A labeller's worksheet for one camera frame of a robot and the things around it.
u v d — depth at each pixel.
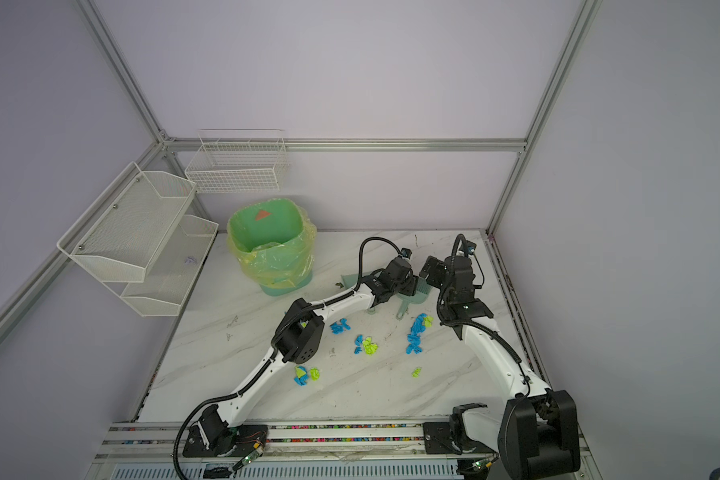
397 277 0.83
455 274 0.60
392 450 0.73
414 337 0.91
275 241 0.84
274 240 0.84
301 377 0.82
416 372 0.84
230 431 0.65
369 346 0.88
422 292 1.02
